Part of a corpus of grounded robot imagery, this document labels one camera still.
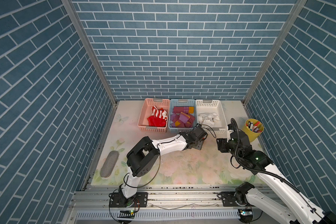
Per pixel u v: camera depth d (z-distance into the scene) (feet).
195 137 2.27
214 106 3.79
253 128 2.99
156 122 3.34
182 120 3.24
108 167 2.70
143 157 1.62
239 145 1.81
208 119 3.34
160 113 3.33
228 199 2.41
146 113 3.74
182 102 3.80
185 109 3.57
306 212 1.31
